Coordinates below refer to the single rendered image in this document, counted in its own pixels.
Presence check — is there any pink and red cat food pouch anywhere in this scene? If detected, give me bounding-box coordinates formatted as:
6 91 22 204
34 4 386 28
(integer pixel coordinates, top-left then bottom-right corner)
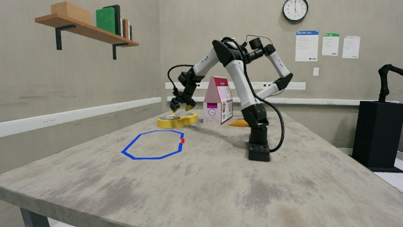
203 76 233 125

